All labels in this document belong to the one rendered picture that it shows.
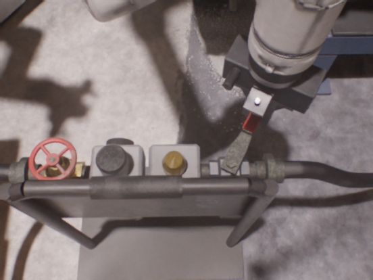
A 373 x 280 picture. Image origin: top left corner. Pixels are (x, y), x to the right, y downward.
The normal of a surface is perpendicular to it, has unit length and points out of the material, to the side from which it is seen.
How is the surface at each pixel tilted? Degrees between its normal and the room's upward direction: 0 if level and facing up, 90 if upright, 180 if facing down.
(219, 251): 0
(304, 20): 90
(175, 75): 0
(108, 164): 0
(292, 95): 90
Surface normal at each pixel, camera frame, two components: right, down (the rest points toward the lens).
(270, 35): -0.70, 0.66
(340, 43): 0.01, 0.93
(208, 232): 0.00, -0.37
